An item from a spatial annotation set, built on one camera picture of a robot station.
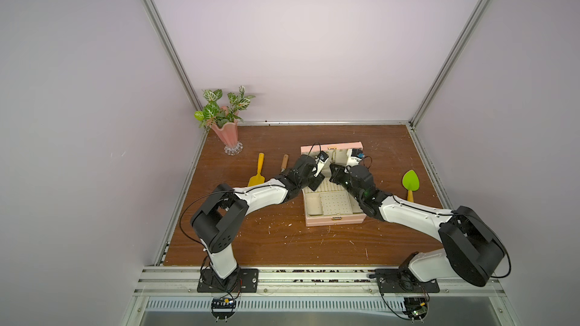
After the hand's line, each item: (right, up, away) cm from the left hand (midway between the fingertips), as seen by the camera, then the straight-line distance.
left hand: (322, 170), depth 89 cm
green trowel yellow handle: (+40, -6, +8) cm, 42 cm away
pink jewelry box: (+1, -12, -6) cm, 13 cm away
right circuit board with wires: (+27, -42, -19) cm, 53 cm away
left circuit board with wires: (-34, -43, -18) cm, 58 cm away
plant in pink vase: (-42, +21, +6) cm, 47 cm away
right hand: (+4, +5, -4) cm, 8 cm away
